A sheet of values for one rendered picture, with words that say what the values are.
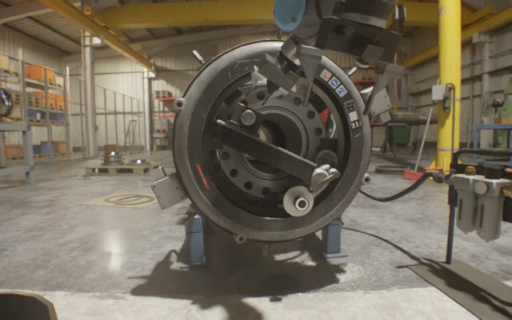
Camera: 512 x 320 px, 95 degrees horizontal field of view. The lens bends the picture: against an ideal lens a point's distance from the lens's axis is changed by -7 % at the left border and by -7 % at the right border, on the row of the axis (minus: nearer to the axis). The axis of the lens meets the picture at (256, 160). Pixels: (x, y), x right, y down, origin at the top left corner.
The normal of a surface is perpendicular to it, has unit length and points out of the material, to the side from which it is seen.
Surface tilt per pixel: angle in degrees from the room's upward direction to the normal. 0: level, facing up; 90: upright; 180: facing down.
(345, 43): 113
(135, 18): 90
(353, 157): 90
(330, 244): 90
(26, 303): 87
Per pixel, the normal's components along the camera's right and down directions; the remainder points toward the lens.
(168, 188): 0.11, 0.08
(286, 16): -0.67, 0.15
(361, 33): 0.14, 0.47
